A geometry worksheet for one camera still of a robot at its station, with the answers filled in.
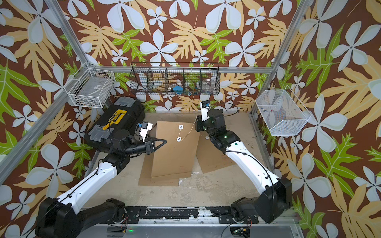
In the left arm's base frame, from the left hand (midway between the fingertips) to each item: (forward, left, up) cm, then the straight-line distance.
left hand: (166, 140), depth 70 cm
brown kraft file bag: (+4, -2, +3) cm, 5 cm away
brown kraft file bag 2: (+4, -25, -26) cm, 36 cm away
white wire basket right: (+21, -65, -1) cm, 68 cm away
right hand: (+14, -15, +3) cm, 21 cm away
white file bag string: (+2, -6, -1) cm, 7 cm away
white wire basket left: (+32, +46, +6) cm, 56 cm away
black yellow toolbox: (+28, +32, -10) cm, 44 cm away
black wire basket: (+47, -1, +3) cm, 48 cm away
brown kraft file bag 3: (-9, -1, -7) cm, 11 cm away
